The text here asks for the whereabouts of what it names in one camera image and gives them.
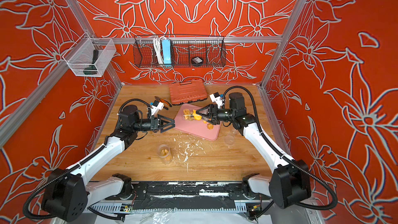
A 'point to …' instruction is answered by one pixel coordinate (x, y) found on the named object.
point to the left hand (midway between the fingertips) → (173, 125)
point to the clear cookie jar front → (165, 153)
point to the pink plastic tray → (200, 128)
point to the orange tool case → (186, 92)
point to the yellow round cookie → (210, 126)
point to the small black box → (197, 61)
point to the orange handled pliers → (162, 101)
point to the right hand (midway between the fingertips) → (199, 114)
